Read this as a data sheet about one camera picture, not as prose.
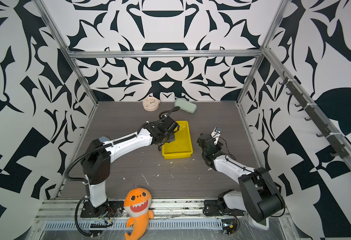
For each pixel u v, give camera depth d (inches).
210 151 27.0
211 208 29.2
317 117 21.6
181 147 36.8
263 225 26.3
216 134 29.9
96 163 18.5
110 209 28.6
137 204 26.9
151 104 45.5
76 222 27.0
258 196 16.6
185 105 46.1
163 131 26.0
